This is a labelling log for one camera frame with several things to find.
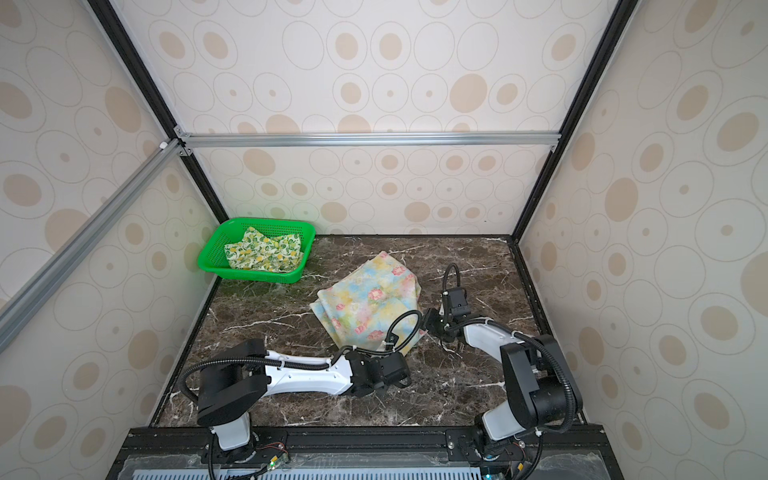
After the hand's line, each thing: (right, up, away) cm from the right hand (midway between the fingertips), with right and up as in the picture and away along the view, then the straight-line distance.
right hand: (436, 322), depth 94 cm
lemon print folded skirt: (-64, +23, +18) cm, 70 cm away
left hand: (-14, -13, -10) cm, 21 cm away
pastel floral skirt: (-24, +5, +5) cm, 26 cm away
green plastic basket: (-78, +20, +13) cm, 81 cm away
